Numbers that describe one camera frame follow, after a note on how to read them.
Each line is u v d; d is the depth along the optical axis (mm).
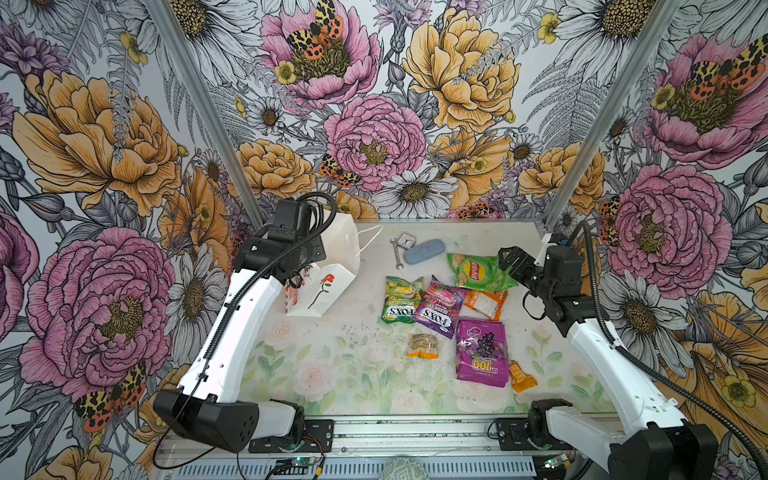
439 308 937
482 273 1029
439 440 747
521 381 823
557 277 592
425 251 1092
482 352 825
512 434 741
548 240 714
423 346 871
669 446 399
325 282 808
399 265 1084
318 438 735
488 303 964
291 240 516
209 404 377
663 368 750
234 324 425
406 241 1147
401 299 964
